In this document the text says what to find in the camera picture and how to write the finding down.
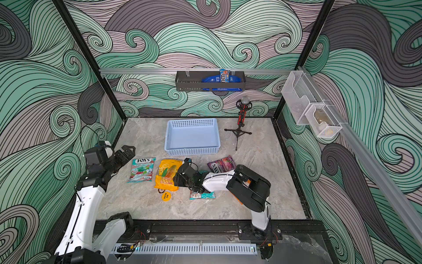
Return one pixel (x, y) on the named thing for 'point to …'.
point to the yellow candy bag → (164, 179)
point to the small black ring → (161, 191)
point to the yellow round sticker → (166, 196)
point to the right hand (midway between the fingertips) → (177, 178)
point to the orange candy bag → (235, 196)
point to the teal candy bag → (206, 195)
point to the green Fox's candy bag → (142, 170)
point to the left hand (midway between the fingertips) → (128, 150)
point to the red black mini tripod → (243, 105)
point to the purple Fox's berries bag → (222, 165)
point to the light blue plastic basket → (189, 137)
